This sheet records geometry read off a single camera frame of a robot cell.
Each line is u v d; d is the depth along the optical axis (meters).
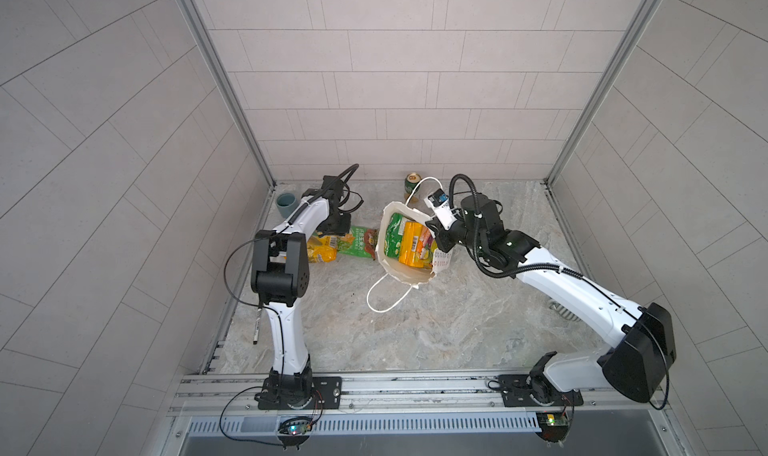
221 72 0.85
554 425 0.69
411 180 1.05
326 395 0.71
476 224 0.56
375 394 0.72
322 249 0.92
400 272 0.77
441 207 0.64
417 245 0.84
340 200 0.85
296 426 0.65
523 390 0.71
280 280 0.53
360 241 0.95
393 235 0.89
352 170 0.87
